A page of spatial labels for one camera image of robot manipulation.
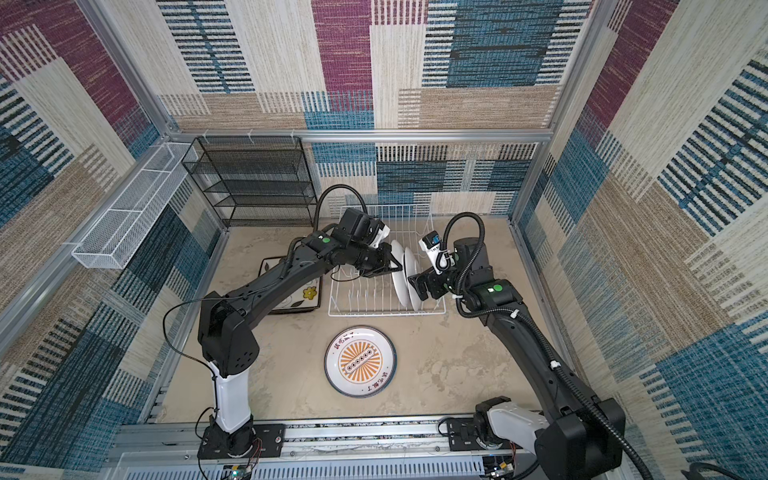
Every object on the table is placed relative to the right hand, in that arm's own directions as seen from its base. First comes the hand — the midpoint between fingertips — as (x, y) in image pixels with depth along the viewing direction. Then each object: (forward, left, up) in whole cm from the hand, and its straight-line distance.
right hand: (427, 273), depth 78 cm
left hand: (+3, +6, +1) cm, 6 cm away
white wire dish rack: (+36, +2, -18) cm, 40 cm away
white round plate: (-15, +19, -21) cm, 32 cm away
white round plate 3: (+6, +4, -6) cm, 9 cm away
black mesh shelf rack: (+46, +57, -4) cm, 73 cm away
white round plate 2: (+1, +7, -3) cm, 8 cm away
